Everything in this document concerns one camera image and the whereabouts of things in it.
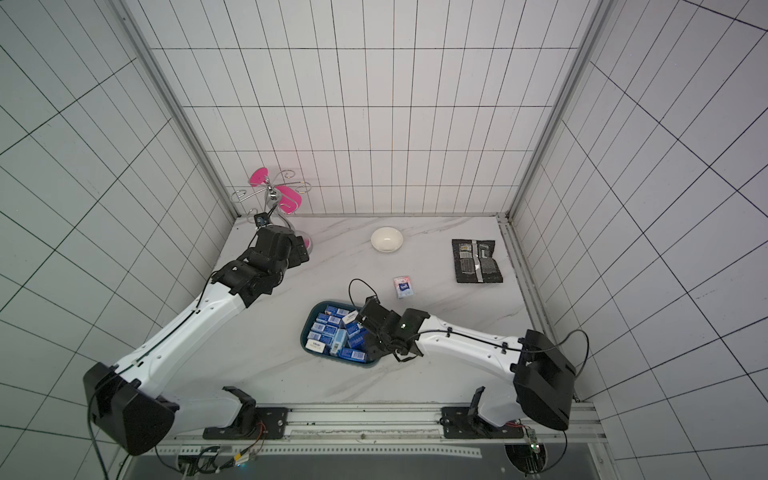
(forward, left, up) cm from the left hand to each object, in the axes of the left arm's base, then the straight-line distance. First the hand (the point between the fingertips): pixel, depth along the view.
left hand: (282, 252), depth 79 cm
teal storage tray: (-14, -13, -18) cm, 27 cm away
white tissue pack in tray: (-19, -9, -16) cm, 27 cm away
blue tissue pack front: (-21, -19, -18) cm, 34 cm away
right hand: (-20, -23, -16) cm, 35 cm away
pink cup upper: (+27, +13, +4) cm, 31 cm away
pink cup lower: (+16, +1, +4) cm, 16 cm away
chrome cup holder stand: (+20, +7, +5) cm, 21 cm away
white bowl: (+21, -28, -20) cm, 40 cm away
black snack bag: (+13, -59, -21) cm, 64 cm away
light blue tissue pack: (-18, -15, -18) cm, 30 cm away
